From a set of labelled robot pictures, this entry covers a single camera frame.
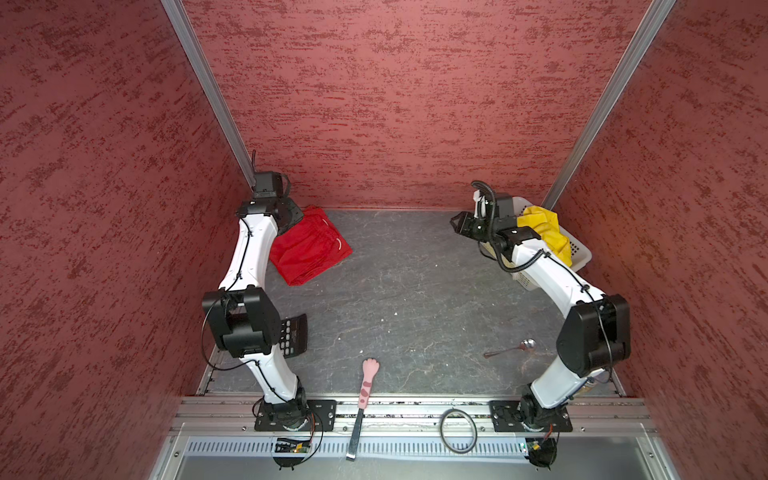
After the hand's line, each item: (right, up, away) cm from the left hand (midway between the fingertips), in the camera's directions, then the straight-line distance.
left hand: (293, 221), depth 87 cm
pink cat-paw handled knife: (+24, -41, -6) cm, 48 cm away
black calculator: (+1, -34, -2) cm, 34 cm away
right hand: (+48, -1, 0) cm, 48 cm away
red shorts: (+1, -8, +17) cm, 19 cm away
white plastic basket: (+93, -10, +11) cm, 94 cm away
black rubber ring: (+50, -52, -15) cm, 74 cm away
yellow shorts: (+83, +1, +14) cm, 84 cm away
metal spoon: (+69, -36, -3) cm, 78 cm away
